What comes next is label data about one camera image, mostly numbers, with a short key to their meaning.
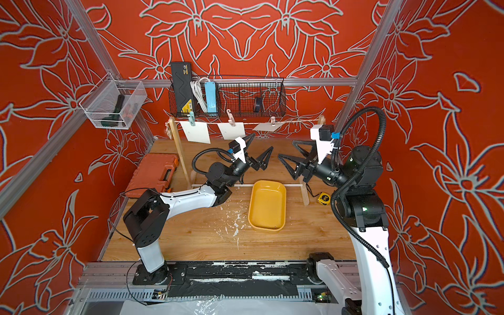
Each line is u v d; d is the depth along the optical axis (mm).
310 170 456
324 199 914
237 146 584
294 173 476
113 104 907
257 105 924
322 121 640
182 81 871
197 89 853
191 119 623
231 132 724
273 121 644
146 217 484
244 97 977
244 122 656
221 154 657
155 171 985
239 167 652
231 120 631
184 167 834
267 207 908
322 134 437
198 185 985
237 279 727
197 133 710
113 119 805
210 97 899
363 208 388
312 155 466
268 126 726
